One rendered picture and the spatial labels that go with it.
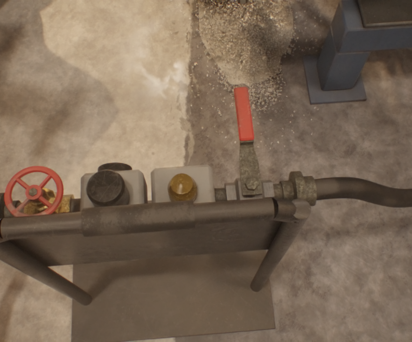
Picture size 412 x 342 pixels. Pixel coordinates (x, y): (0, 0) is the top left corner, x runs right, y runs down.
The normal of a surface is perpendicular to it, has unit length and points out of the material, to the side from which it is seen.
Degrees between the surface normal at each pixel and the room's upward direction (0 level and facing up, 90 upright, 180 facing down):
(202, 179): 0
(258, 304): 0
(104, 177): 0
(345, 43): 90
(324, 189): 17
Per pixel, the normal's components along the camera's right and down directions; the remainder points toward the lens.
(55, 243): 0.07, 0.92
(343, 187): 0.22, -0.13
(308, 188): 0.01, -0.22
